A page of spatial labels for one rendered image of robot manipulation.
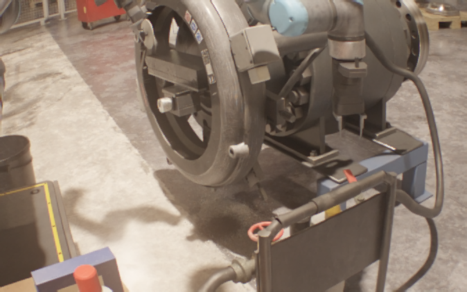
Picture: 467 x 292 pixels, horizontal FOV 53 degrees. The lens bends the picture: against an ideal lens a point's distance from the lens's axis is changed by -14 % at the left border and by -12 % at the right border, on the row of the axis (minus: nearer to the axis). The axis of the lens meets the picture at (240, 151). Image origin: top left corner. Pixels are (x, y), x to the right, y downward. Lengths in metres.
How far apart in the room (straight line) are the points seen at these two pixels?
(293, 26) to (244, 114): 0.46
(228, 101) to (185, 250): 0.68
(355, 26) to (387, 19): 0.82
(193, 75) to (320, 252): 0.69
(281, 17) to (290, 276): 0.55
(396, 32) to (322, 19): 0.91
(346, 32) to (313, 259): 0.50
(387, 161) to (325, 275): 0.84
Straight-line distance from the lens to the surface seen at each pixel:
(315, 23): 1.13
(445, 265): 1.84
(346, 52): 1.20
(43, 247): 1.51
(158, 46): 1.88
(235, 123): 1.50
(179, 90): 1.61
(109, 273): 0.92
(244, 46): 1.39
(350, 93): 1.25
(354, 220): 1.18
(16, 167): 2.11
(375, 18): 1.96
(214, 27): 1.48
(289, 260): 1.09
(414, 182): 2.15
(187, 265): 1.86
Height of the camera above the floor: 1.09
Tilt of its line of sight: 24 degrees down
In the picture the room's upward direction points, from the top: 5 degrees counter-clockwise
